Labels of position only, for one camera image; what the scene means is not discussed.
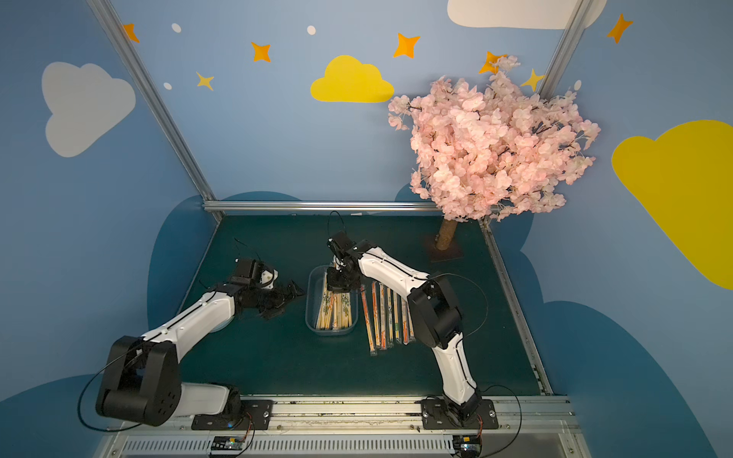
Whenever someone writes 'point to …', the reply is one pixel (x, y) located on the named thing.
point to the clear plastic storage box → (313, 295)
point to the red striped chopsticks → (370, 336)
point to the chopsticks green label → (389, 318)
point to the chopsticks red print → (376, 316)
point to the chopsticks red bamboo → (396, 318)
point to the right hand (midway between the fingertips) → (335, 287)
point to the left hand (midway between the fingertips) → (296, 296)
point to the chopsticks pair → (405, 322)
